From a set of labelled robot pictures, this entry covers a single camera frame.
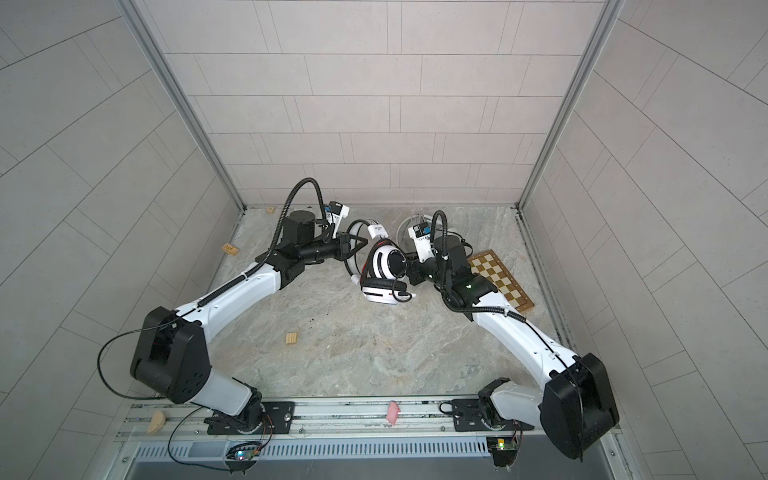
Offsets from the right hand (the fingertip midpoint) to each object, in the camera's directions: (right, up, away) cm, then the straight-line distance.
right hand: (401, 258), depth 78 cm
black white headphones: (-4, -3, -15) cm, 16 cm away
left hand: (-8, +5, -1) cm, 10 cm away
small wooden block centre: (-31, -23, +5) cm, 38 cm away
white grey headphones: (0, +6, -10) cm, 11 cm away
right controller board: (+23, -43, -10) cm, 50 cm away
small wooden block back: (-50, +15, +35) cm, 63 cm away
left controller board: (-34, -41, -14) cm, 55 cm away
